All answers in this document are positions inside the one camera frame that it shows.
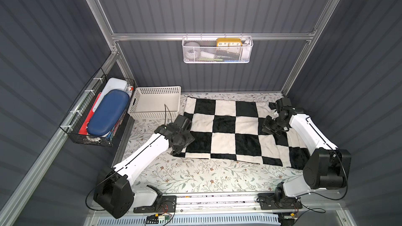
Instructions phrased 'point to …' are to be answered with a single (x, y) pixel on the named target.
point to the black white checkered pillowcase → (232, 130)
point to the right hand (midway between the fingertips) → (266, 128)
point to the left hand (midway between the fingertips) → (189, 143)
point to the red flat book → (84, 129)
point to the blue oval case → (108, 112)
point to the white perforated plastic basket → (155, 102)
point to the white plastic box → (112, 83)
